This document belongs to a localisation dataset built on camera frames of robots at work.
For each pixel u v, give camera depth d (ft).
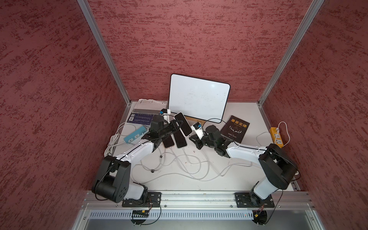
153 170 2.73
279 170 1.49
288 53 2.94
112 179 1.40
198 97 3.18
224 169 2.80
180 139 3.20
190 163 2.86
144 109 3.63
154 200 2.44
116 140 3.20
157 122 2.12
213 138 2.25
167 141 3.12
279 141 3.11
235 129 3.29
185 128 2.67
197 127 2.47
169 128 2.46
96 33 2.64
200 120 3.38
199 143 2.49
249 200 2.17
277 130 3.28
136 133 3.23
